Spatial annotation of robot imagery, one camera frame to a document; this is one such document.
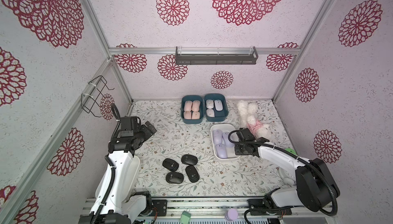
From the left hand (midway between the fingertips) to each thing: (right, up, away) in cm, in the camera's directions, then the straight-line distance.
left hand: (148, 132), depth 78 cm
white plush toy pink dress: (+59, +11, +24) cm, 65 cm away
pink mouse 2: (+24, +9, +31) cm, 40 cm away
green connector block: (+19, -38, -8) cm, 44 cm away
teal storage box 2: (+42, +8, +32) cm, 53 cm away
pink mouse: (+18, +9, +30) cm, 36 cm away
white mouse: (+35, +17, +37) cm, 54 cm away
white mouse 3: (+35, +11, +31) cm, 48 cm away
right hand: (+49, -10, +12) cm, 52 cm away
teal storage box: (+29, +13, +33) cm, 46 cm away
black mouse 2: (+21, -17, +9) cm, 28 cm away
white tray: (+45, -14, +13) cm, 49 cm away
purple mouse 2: (+40, -13, +13) cm, 44 cm away
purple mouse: (+38, -5, +17) cm, 42 cm away
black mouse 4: (+22, -23, +4) cm, 32 cm away
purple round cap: (+39, -33, -14) cm, 53 cm away
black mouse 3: (+13, -25, +3) cm, 28 cm away
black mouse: (+10, -19, +7) cm, 23 cm away
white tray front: (-8, -23, -1) cm, 24 cm away
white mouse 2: (+42, +16, +38) cm, 59 cm away
